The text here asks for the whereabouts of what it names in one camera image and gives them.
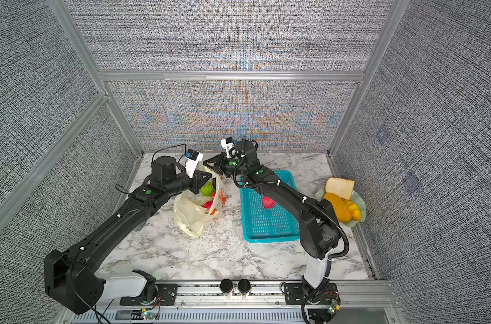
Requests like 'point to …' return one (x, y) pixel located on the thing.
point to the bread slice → (342, 187)
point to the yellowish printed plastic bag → (192, 212)
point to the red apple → (268, 202)
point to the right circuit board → (333, 308)
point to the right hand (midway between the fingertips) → (200, 158)
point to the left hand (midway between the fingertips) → (214, 173)
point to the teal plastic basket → (261, 225)
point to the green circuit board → (148, 315)
